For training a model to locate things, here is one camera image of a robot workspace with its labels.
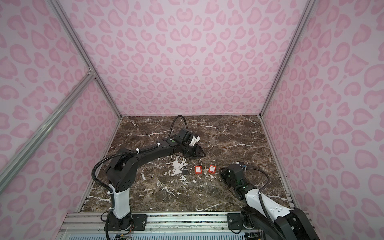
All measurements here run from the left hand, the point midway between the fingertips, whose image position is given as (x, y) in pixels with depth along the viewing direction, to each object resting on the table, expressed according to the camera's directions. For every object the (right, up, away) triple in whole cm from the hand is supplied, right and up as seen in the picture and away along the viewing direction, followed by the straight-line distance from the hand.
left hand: (206, 154), depth 85 cm
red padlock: (+4, -9, +5) cm, 11 cm away
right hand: (+7, -9, +1) cm, 12 cm away
